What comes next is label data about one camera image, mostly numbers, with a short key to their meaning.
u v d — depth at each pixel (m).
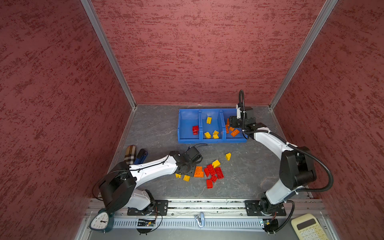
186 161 0.64
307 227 0.68
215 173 0.85
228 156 0.91
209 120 1.08
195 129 1.00
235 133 1.03
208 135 1.00
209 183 0.81
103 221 0.67
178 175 0.83
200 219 0.69
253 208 0.74
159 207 0.74
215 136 0.97
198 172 0.85
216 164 0.88
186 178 0.83
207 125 1.09
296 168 0.46
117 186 0.42
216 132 1.03
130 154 0.90
